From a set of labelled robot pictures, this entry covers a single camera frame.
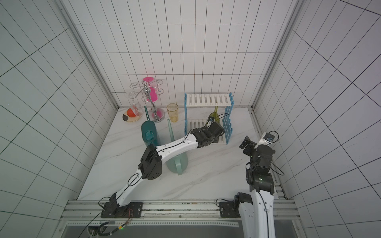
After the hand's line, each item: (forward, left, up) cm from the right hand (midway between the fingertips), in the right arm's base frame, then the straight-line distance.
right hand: (249, 137), depth 74 cm
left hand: (+8, +18, -13) cm, 23 cm away
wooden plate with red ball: (+27, +77, -17) cm, 83 cm away
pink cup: (+38, +62, -8) cm, 73 cm away
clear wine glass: (+25, +70, -7) cm, 74 cm away
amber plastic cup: (+31, +46, -13) cm, 57 cm away
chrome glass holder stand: (+31, +60, -21) cm, 71 cm away
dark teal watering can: (+4, +55, -5) cm, 56 cm away
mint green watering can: (-13, +36, -8) cm, 39 cm away
